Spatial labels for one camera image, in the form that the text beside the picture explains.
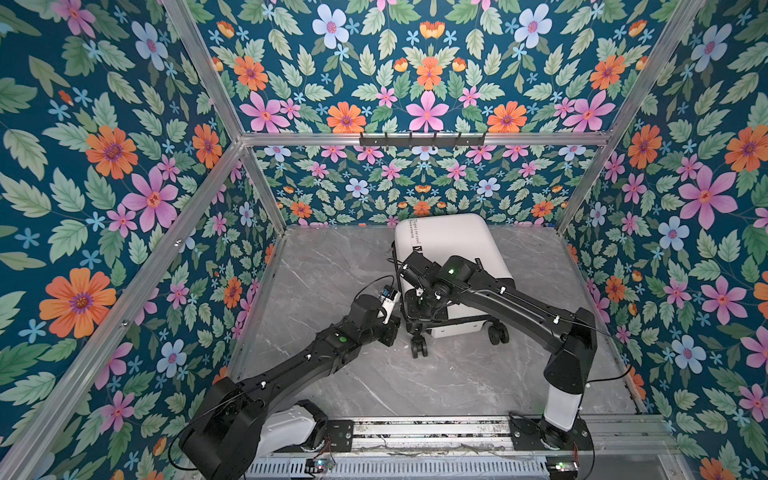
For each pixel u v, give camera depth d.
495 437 0.75
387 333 0.73
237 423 0.40
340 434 0.74
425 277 0.58
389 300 0.73
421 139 0.91
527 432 0.75
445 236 0.91
